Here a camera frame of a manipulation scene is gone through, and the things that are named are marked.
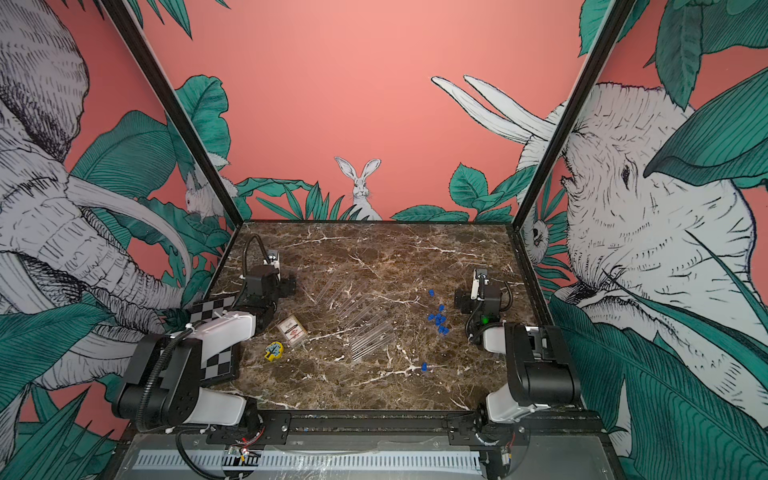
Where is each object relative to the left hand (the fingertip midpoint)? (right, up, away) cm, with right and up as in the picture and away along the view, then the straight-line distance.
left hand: (275, 267), depth 91 cm
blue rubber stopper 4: (+51, -17, +2) cm, 54 cm away
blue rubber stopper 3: (+49, -16, +3) cm, 52 cm away
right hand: (+63, -5, +4) cm, 63 cm away
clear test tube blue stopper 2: (+26, -14, +5) cm, 30 cm away
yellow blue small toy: (+2, -24, -5) cm, 25 cm away
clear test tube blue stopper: (+22, -12, +6) cm, 26 cm away
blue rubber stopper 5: (+53, -20, +1) cm, 56 cm away
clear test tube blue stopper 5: (+31, -22, -3) cm, 38 cm away
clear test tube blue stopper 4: (+30, -20, -1) cm, 36 cm away
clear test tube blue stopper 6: (+31, -22, -3) cm, 38 cm away
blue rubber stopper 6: (+46, -28, -7) cm, 54 cm away
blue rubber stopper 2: (+53, -14, +6) cm, 55 cm away
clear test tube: (+14, -8, +10) cm, 18 cm away
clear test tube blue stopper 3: (+28, -16, +3) cm, 32 cm away
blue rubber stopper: (+51, -9, +9) cm, 52 cm away
